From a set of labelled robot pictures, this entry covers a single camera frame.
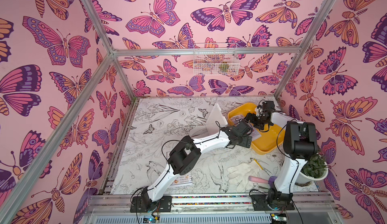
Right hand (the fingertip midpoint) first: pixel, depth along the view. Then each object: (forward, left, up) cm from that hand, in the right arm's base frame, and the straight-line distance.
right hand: (250, 121), depth 102 cm
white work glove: (-35, +12, -2) cm, 37 cm away
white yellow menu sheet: (-37, +43, -3) cm, 57 cm away
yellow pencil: (-26, +1, -3) cm, 26 cm away
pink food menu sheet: (-7, -3, -3) cm, 8 cm away
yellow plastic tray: (-15, -9, +1) cm, 18 cm away
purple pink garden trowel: (-37, -4, -2) cm, 37 cm away
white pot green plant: (-35, -20, +13) cm, 42 cm away
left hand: (-16, +6, +3) cm, 18 cm away
